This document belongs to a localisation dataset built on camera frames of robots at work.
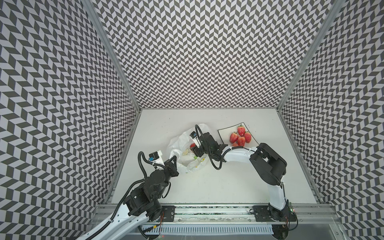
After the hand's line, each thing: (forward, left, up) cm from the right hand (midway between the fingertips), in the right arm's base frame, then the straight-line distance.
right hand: (194, 148), depth 93 cm
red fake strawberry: (+7, -26, +1) cm, 27 cm away
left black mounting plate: (-35, +13, -2) cm, 37 cm away
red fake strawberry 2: (+4, -30, +1) cm, 31 cm away
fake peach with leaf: (+2, -26, -1) cm, 26 cm away
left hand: (-14, +8, +15) cm, 21 cm away
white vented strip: (-41, -18, -4) cm, 45 cm away
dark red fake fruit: (+7, -35, +1) cm, 35 cm away
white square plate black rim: (+11, -22, 0) cm, 24 cm away
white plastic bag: (-5, +8, +7) cm, 12 cm away
